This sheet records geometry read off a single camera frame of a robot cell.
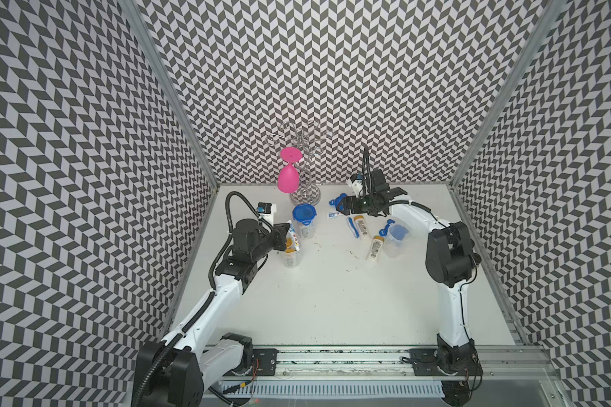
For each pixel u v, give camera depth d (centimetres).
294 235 81
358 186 88
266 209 68
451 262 55
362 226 102
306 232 96
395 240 87
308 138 105
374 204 76
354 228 103
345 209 88
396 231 89
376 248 95
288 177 89
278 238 71
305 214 95
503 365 74
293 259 88
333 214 105
